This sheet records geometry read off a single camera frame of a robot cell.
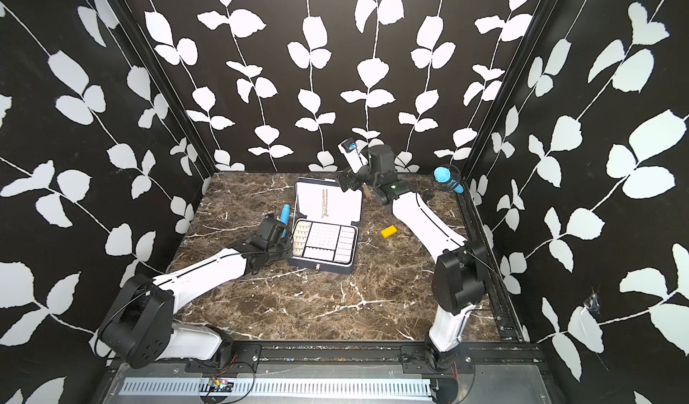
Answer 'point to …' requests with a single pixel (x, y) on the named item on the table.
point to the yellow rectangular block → (388, 232)
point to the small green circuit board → (216, 385)
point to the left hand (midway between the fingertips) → (291, 242)
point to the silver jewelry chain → (325, 201)
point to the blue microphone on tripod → (443, 174)
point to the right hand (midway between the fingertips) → (343, 158)
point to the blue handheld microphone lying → (284, 217)
